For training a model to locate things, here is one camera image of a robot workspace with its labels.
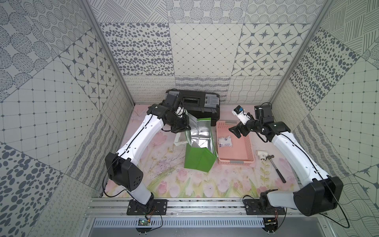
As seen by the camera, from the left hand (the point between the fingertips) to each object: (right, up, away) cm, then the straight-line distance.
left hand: (191, 125), depth 76 cm
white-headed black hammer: (+45, -20, +13) cm, 51 cm away
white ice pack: (+22, -12, +20) cm, 32 cm away
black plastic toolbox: (+6, +13, +21) cm, 25 cm away
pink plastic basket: (+32, -19, +17) cm, 41 cm away
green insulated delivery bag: (+6, -14, -2) cm, 15 cm away
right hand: (+25, 0, +4) cm, 26 cm away
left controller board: (-23, -48, -5) cm, 53 cm away
